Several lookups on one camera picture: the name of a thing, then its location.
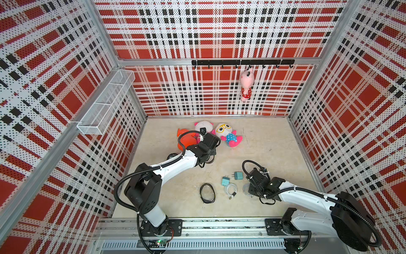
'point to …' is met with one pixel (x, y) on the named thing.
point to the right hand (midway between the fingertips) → (254, 189)
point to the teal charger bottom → (225, 181)
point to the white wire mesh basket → (98, 117)
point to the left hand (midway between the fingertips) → (210, 145)
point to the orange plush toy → (187, 139)
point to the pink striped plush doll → (209, 127)
